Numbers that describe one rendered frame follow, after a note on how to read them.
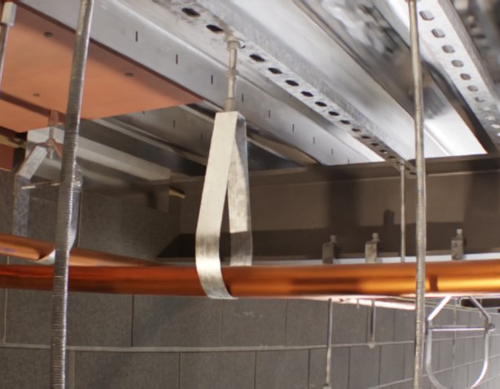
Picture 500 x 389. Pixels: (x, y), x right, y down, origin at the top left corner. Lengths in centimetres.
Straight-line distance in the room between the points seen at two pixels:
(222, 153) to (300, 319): 172
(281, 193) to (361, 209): 21
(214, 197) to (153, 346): 101
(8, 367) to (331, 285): 81
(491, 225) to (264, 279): 86
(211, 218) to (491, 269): 30
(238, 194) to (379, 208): 79
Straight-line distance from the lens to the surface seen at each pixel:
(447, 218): 155
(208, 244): 74
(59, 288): 43
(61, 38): 92
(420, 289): 65
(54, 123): 122
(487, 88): 102
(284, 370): 237
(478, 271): 68
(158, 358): 176
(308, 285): 73
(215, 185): 77
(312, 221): 166
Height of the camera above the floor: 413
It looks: 10 degrees up
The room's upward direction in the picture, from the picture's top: 2 degrees clockwise
